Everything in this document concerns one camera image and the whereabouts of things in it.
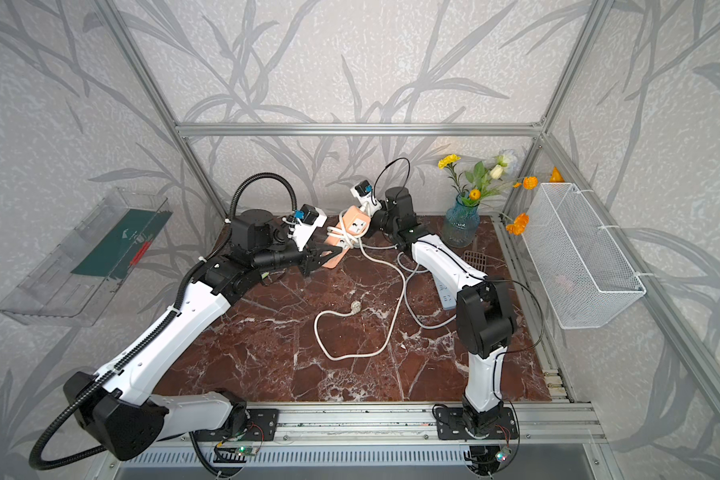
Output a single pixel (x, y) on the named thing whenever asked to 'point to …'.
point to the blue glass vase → (461, 223)
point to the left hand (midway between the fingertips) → (337, 246)
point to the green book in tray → (123, 244)
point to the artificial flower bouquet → (480, 181)
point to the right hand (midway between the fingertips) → (354, 208)
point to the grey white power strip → (448, 295)
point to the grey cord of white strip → (413, 272)
